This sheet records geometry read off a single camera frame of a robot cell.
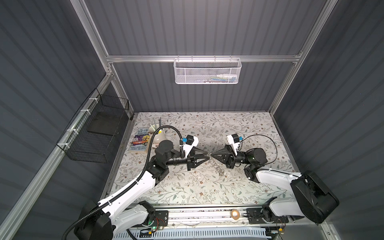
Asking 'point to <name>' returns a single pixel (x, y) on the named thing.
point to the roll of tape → (237, 212)
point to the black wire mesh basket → (93, 135)
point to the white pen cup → (159, 135)
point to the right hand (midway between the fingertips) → (213, 159)
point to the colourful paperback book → (140, 140)
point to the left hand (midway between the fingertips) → (208, 156)
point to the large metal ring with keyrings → (215, 165)
